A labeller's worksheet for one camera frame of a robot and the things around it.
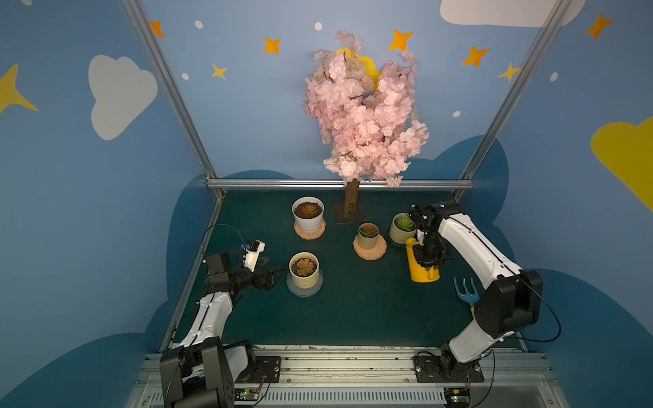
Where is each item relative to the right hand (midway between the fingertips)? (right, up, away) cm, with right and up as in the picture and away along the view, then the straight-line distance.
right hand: (432, 264), depth 81 cm
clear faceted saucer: (-42, -12, +8) cm, 45 cm away
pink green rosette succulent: (-42, -2, +7) cm, 43 cm away
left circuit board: (-58, -36, -9) cm, 68 cm away
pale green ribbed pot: (-5, +8, +18) cm, 21 cm away
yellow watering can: (-4, -3, +1) cm, 5 cm away
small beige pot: (-19, +5, +18) cm, 26 cm away
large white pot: (-42, +12, +21) cm, 49 cm away
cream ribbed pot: (-42, -7, +7) cm, 43 cm away
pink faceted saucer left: (-42, +7, +25) cm, 49 cm away
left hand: (-52, 0, +4) cm, 53 cm away
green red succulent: (-18, +10, +17) cm, 27 cm away
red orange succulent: (-42, +18, +21) cm, 50 cm away
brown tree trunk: (-24, +25, +23) cm, 42 cm away
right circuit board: (+4, -37, -9) cm, 38 cm away
